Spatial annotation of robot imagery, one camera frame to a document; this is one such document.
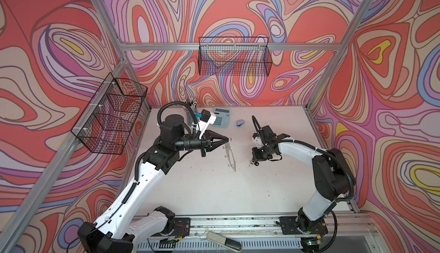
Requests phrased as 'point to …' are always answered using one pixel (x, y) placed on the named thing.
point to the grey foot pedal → (234, 245)
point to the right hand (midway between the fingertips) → (255, 162)
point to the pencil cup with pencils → (192, 102)
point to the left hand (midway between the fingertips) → (228, 142)
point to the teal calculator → (223, 115)
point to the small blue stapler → (239, 122)
